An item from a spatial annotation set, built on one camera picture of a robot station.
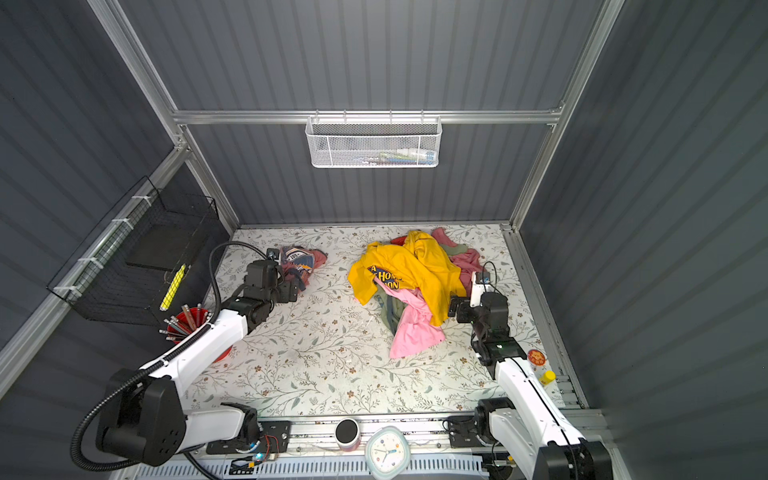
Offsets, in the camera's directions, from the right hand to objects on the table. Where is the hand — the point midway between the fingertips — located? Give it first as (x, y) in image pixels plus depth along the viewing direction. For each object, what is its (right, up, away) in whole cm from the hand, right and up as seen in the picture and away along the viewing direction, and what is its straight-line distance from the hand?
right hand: (473, 295), depth 84 cm
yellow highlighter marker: (-75, +3, -15) cm, 76 cm away
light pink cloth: (-16, -12, +7) cm, 21 cm away
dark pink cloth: (+3, +8, +18) cm, 20 cm away
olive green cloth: (-23, -5, +9) cm, 26 cm away
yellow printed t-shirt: (-16, +9, +8) cm, 20 cm away
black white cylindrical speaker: (-34, -31, -14) cm, 48 cm away
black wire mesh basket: (-83, +12, -10) cm, 84 cm away
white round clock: (-24, -35, -15) cm, 45 cm away
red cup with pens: (-80, -7, -4) cm, 80 cm away
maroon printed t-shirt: (-54, +9, +18) cm, 57 cm away
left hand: (-58, +4, +3) cm, 58 cm away
